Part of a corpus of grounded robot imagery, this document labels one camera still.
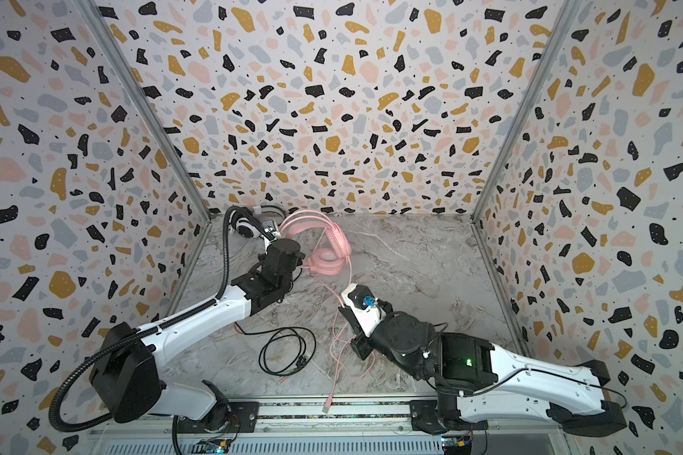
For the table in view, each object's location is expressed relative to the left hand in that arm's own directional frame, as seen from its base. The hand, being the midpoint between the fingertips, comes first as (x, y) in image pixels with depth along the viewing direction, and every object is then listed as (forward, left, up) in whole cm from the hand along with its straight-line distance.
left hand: (284, 237), depth 80 cm
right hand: (-27, -17, +10) cm, 33 cm away
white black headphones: (+23, +22, -18) cm, 36 cm away
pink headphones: (-3, -14, -1) cm, 14 cm away
